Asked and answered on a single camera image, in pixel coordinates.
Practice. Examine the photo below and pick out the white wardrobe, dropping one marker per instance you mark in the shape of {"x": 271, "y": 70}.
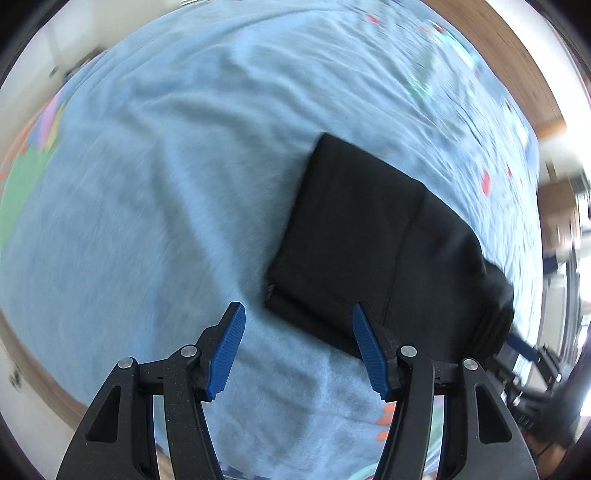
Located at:
{"x": 32, "y": 78}

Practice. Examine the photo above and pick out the wooden headboard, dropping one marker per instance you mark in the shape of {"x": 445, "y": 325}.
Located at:
{"x": 517, "y": 60}

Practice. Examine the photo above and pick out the wooden dresser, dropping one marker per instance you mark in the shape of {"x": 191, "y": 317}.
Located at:
{"x": 556, "y": 212}

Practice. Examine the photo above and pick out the black pants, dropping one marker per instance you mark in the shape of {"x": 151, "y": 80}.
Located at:
{"x": 369, "y": 240}

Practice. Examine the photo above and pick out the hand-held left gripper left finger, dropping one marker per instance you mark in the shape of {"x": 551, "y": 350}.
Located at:
{"x": 228, "y": 346}

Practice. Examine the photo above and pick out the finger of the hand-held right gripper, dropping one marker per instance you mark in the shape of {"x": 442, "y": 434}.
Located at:
{"x": 524, "y": 347}

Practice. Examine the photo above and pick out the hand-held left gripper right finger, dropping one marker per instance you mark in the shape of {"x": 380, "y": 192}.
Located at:
{"x": 369, "y": 350}

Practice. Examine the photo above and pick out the blue printed bed sheet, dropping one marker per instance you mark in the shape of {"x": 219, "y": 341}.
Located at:
{"x": 161, "y": 184}

